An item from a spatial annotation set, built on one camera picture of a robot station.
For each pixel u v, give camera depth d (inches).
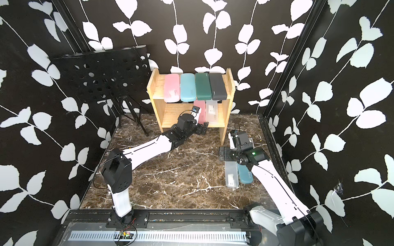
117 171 18.5
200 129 30.1
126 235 28.0
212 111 36.0
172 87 28.3
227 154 26.6
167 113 36.6
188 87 28.2
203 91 27.3
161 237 27.6
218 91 26.9
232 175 34.9
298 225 14.6
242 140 22.5
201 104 38.6
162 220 29.4
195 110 28.9
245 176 34.9
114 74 30.3
